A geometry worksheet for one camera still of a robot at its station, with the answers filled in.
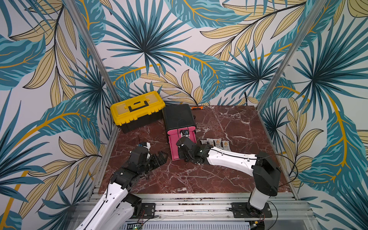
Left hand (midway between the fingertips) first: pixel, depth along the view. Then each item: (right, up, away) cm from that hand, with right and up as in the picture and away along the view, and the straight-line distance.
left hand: (162, 160), depth 76 cm
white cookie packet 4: (+40, +4, +22) cm, 46 cm away
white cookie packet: (+25, +7, +22) cm, 34 cm away
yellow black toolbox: (-19, +27, +19) cm, 38 cm away
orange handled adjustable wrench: (+25, +33, +45) cm, 61 cm away
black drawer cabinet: (+7, +24, +21) cm, 32 cm away
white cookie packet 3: (+34, +6, +22) cm, 41 cm away
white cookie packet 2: (+30, +7, +22) cm, 38 cm away
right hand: (+9, +5, +8) cm, 13 cm away
